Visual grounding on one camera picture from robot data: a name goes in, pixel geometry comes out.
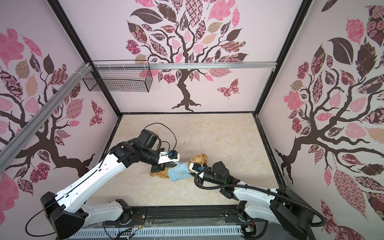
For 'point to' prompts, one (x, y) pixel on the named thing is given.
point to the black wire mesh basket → (120, 79)
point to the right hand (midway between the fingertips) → (188, 167)
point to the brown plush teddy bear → (163, 172)
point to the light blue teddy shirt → (179, 172)
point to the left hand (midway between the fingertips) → (171, 165)
